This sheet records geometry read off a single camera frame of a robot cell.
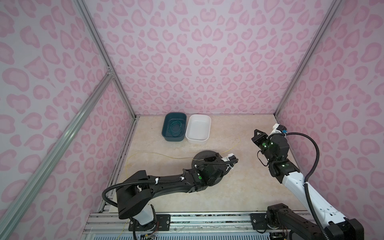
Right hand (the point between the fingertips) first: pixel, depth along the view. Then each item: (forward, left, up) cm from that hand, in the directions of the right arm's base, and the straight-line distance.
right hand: (254, 128), depth 76 cm
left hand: (-9, +19, -9) cm, 22 cm away
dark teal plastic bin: (+23, +48, -27) cm, 59 cm away
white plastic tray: (+20, +29, -25) cm, 44 cm away
